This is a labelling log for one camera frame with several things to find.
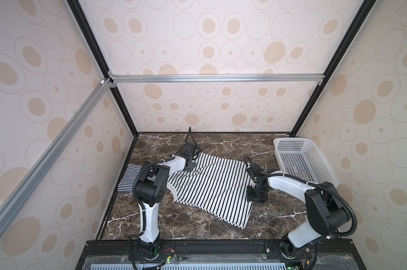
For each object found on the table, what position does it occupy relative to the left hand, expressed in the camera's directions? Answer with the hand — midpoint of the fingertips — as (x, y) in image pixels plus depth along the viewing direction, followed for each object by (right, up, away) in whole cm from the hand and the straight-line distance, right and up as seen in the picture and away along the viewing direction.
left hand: (190, 159), depth 102 cm
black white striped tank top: (+17, -15, -9) cm, 25 cm away
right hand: (+35, -21, -14) cm, 43 cm away
